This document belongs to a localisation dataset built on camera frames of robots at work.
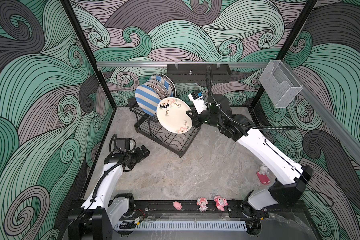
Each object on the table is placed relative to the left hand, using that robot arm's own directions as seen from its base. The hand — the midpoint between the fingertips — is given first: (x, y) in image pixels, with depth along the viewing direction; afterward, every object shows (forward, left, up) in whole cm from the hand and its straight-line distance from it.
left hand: (144, 154), depth 83 cm
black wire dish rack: (+14, -2, +6) cm, 16 cm away
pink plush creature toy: (-23, -41, -5) cm, 47 cm away
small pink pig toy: (-24, -19, -7) cm, 32 cm away
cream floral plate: (+10, -16, +23) cm, 29 cm away
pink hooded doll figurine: (-23, -32, -6) cm, 40 cm away
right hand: (+9, -23, +28) cm, 37 cm away
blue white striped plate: (+25, -1, +21) cm, 32 cm away
